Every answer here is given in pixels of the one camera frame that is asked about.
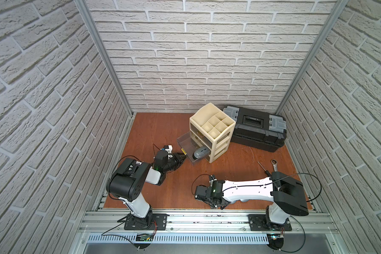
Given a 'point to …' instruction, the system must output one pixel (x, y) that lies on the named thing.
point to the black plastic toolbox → (255, 129)
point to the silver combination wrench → (274, 162)
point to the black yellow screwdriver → (266, 172)
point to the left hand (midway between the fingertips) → (189, 153)
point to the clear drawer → (189, 142)
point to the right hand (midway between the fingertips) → (218, 200)
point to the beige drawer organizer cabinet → (212, 128)
